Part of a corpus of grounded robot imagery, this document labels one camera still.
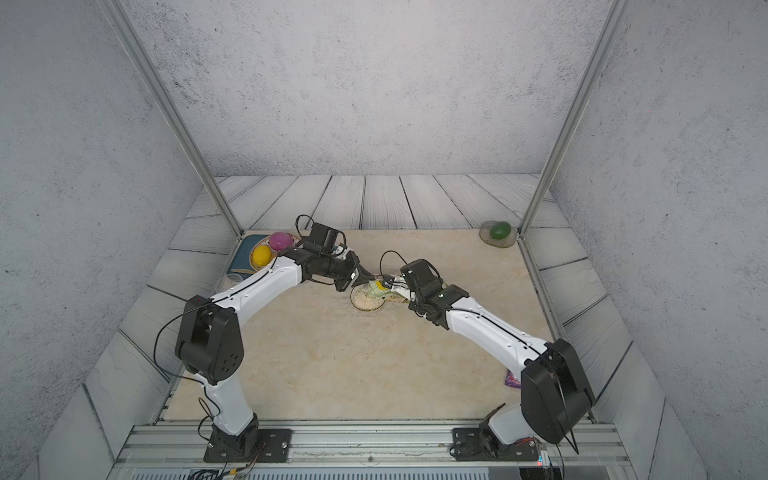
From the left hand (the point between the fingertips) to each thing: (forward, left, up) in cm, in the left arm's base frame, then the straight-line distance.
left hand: (379, 276), depth 84 cm
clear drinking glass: (+12, +53, -17) cm, 57 cm away
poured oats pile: (+1, +5, -15) cm, 16 cm away
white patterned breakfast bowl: (-1, +4, -3) cm, 5 cm away
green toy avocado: (+32, -46, -14) cm, 57 cm away
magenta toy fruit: (+27, +36, -12) cm, 47 cm away
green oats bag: (-4, 0, 0) cm, 4 cm away
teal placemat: (+22, +52, -19) cm, 60 cm away
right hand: (0, -14, -2) cm, 14 cm away
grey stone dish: (+32, -41, -18) cm, 55 cm away
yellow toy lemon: (+21, +43, -14) cm, 50 cm away
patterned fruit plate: (+30, +45, -16) cm, 56 cm away
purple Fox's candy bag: (-23, -36, -18) cm, 47 cm away
